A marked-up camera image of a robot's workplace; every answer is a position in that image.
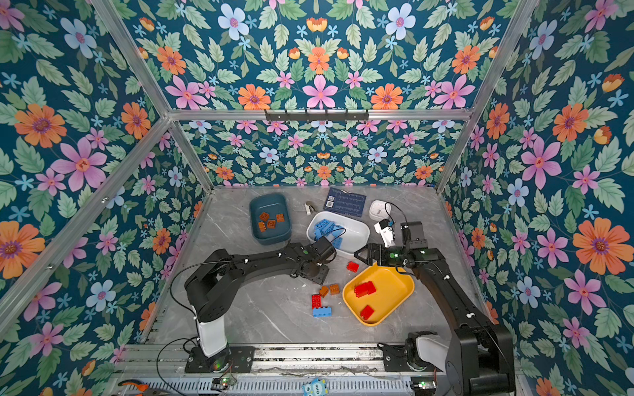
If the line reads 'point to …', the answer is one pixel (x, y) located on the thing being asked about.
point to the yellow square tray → (376, 293)
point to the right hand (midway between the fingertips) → (365, 253)
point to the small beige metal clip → (309, 207)
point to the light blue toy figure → (317, 387)
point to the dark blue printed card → (345, 202)
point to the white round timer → (380, 209)
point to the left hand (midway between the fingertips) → (323, 271)
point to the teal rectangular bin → (270, 218)
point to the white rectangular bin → (357, 234)
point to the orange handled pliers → (140, 385)
